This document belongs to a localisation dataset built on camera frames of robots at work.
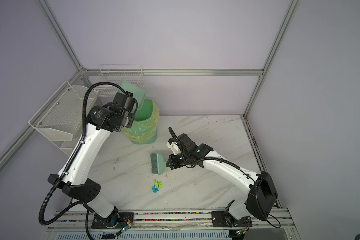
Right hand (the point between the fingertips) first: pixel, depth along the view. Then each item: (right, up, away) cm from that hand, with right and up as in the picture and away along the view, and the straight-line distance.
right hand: (165, 164), depth 73 cm
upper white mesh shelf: (-56, +25, +5) cm, 61 cm away
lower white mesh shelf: (-51, +9, +3) cm, 52 cm away
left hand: (-21, +23, -5) cm, 32 cm away
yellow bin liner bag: (-14, +17, +12) cm, 25 cm away
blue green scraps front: (-6, -15, +10) cm, 19 cm away
